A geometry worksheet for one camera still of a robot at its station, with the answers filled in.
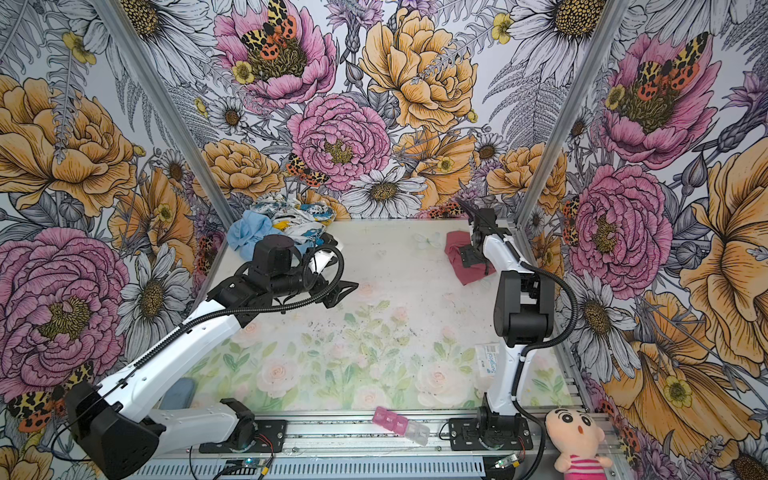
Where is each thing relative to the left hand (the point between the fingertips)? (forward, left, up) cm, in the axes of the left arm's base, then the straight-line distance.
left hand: (342, 280), depth 74 cm
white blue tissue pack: (-10, -39, -25) cm, 48 cm away
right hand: (+18, -42, -17) cm, 49 cm away
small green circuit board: (-34, +21, -26) cm, 47 cm away
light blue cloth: (+33, +40, -19) cm, 55 cm away
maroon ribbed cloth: (+34, -36, -25) cm, 56 cm away
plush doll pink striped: (-31, -53, -17) cm, 64 cm away
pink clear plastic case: (-26, -11, -25) cm, 37 cm away
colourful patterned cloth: (+37, +20, -18) cm, 46 cm away
